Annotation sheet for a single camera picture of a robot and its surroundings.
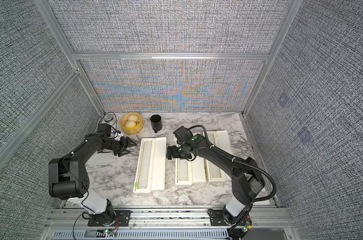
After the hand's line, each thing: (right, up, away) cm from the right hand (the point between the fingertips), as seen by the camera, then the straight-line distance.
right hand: (172, 153), depth 82 cm
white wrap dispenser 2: (+9, -11, 0) cm, 14 cm away
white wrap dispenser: (+22, -11, 0) cm, 25 cm away
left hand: (-22, +3, +7) cm, 23 cm away
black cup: (-12, +17, +23) cm, 31 cm away
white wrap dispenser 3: (-12, -11, 0) cm, 16 cm away
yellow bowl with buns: (-30, +17, +25) cm, 42 cm away
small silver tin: (-47, +20, +28) cm, 58 cm away
